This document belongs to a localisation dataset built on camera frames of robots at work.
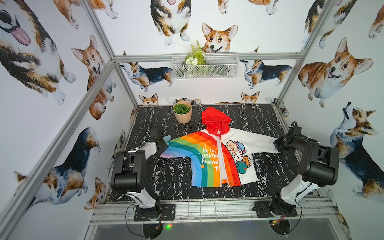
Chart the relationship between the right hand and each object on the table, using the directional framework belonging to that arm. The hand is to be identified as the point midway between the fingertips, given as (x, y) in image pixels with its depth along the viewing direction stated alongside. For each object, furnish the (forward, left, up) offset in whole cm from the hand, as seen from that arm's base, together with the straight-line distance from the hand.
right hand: (276, 143), depth 96 cm
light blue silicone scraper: (+3, +71, +2) cm, 71 cm away
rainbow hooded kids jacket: (-8, +35, -1) cm, 36 cm away
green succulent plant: (+22, +62, +11) cm, 66 cm away
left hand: (0, +72, +1) cm, 72 cm away
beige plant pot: (+17, +60, +7) cm, 63 cm away
